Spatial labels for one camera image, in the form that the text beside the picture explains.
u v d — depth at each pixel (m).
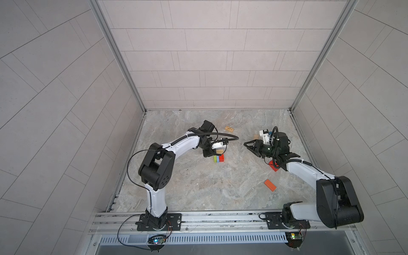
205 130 0.72
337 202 0.41
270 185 0.83
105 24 0.76
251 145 0.80
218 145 0.79
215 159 0.89
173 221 0.71
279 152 0.67
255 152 0.78
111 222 0.71
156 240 0.65
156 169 0.48
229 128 1.05
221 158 0.89
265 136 0.80
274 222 0.71
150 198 0.54
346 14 0.73
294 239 0.68
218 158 0.89
